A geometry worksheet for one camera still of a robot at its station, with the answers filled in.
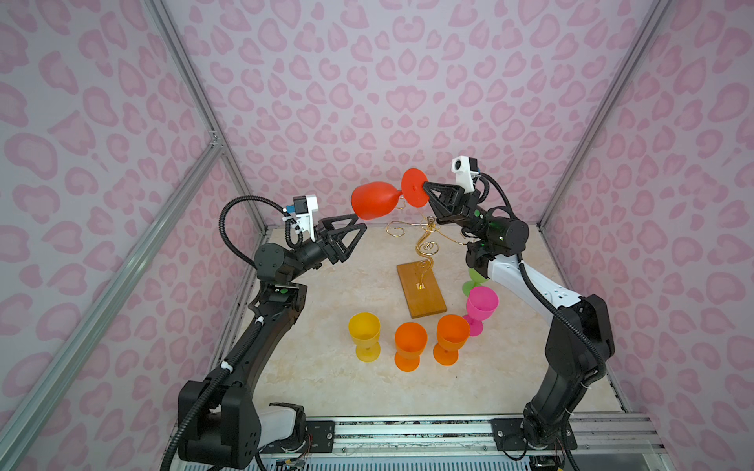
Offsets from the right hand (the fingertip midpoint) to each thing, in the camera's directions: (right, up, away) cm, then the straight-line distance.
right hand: (428, 196), depth 55 cm
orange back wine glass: (-2, -33, +21) cm, 40 cm away
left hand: (-13, -4, +6) cm, 15 cm away
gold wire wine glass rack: (+3, -20, +42) cm, 47 cm away
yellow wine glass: (-14, -32, +25) cm, 43 cm away
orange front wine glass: (+10, -32, +23) cm, 40 cm away
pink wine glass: (+20, -26, +31) cm, 45 cm away
